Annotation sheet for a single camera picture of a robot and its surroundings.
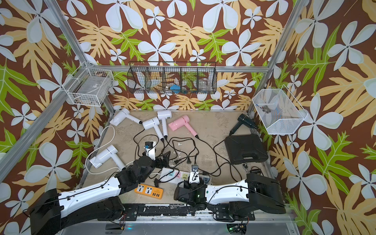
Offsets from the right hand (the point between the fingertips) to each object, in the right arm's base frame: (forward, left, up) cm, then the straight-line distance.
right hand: (187, 177), depth 82 cm
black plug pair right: (+11, -1, -2) cm, 11 cm away
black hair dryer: (+44, -42, +2) cm, 61 cm away
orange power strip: (-7, +20, -1) cm, 21 cm away
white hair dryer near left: (+16, +49, +2) cm, 51 cm away
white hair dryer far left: (+48, +51, +1) cm, 70 cm away
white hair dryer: (+41, +25, +1) cm, 48 cm away
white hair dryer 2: (+48, +18, +2) cm, 51 cm away
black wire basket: (+57, +10, +29) cm, 65 cm away
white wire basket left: (+47, +62, +29) cm, 83 cm away
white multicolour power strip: (+1, +7, 0) cm, 7 cm away
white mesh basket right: (+30, -54, +23) cm, 66 cm away
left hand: (+11, +13, +14) cm, 21 cm away
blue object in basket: (+49, +8, +25) cm, 56 cm away
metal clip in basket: (+33, -47, +23) cm, 62 cm away
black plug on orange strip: (-1, +18, -2) cm, 18 cm away
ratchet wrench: (+8, -36, -2) cm, 37 cm away
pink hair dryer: (+42, +4, +1) cm, 42 cm away
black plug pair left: (+11, +7, -2) cm, 13 cm away
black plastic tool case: (+17, -37, +3) cm, 41 cm away
